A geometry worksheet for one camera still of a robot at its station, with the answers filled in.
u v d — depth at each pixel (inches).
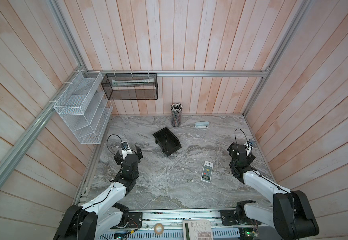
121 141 41.0
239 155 26.0
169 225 28.7
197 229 27.2
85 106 28.2
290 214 16.2
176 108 39.7
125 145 27.8
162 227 28.1
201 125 43.9
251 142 28.8
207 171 34.9
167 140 40.9
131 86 35.7
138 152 30.7
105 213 22.4
